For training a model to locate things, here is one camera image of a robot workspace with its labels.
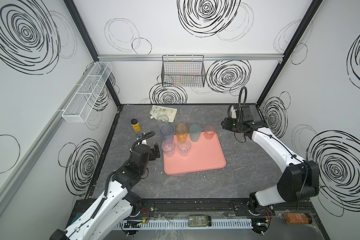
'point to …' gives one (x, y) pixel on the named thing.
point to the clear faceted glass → (162, 120)
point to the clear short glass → (184, 146)
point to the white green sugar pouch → (157, 111)
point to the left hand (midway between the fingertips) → (151, 145)
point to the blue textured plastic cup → (167, 131)
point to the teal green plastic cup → (195, 132)
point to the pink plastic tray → (190, 156)
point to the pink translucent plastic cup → (209, 132)
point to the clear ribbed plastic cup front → (168, 146)
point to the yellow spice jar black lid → (135, 125)
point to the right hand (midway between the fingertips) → (223, 122)
